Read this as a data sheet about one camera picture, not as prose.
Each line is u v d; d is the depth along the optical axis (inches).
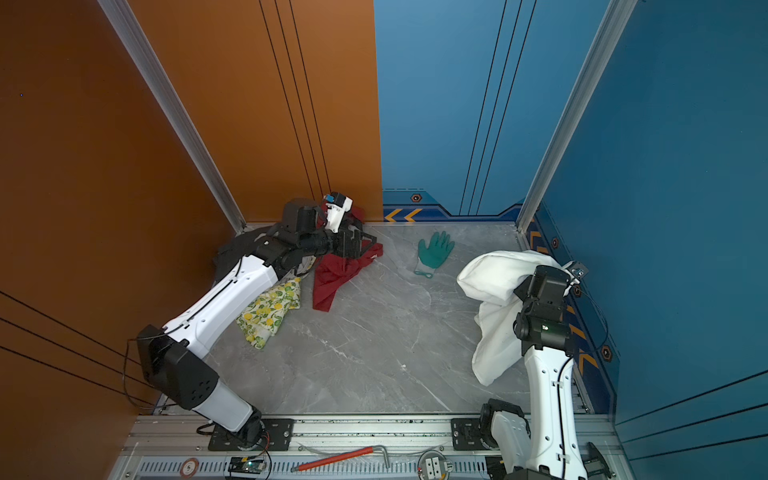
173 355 16.3
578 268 24.0
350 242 26.2
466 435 28.5
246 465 27.9
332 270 38.4
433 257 43.6
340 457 27.9
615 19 27.5
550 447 15.4
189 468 27.4
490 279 26.1
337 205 26.3
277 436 29.0
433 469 24.8
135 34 28.5
